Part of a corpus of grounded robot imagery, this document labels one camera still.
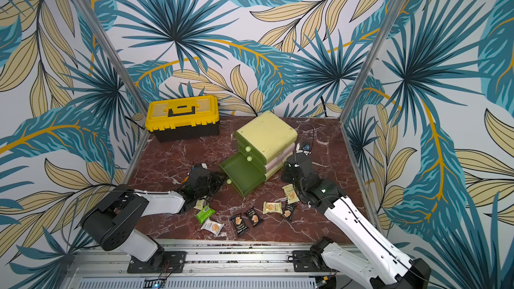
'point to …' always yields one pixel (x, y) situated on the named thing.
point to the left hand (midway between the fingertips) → (228, 178)
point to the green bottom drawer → (243, 174)
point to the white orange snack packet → (212, 226)
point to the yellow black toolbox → (182, 118)
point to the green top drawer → (247, 148)
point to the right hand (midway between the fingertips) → (290, 165)
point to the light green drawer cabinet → (264, 144)
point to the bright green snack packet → (205, 213)
